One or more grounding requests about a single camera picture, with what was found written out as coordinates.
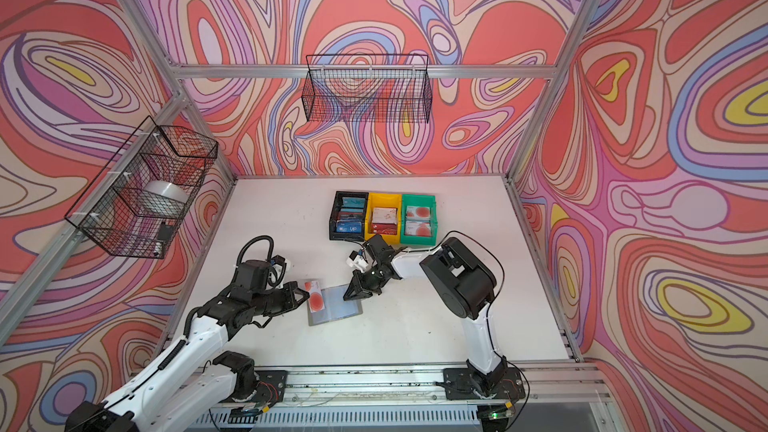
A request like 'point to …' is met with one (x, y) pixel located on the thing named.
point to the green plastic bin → (420, 200)
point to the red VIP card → (384, 228)
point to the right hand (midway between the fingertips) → (349, 303)
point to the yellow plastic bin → (384, 200)
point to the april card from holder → (315, 299)
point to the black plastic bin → (348, 215)
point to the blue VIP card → (349, 227)
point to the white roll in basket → (163, 199)
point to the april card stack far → (418, 213)
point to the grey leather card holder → (335, 306)
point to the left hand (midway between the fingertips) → (312, 293)
